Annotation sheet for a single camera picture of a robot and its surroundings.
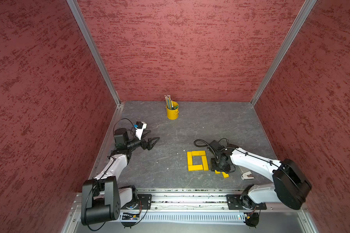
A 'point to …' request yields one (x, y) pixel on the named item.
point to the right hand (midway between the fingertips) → (216, 171)
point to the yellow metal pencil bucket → (172, 114)
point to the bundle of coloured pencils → (169, 102)
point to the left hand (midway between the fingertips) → (154, 136)
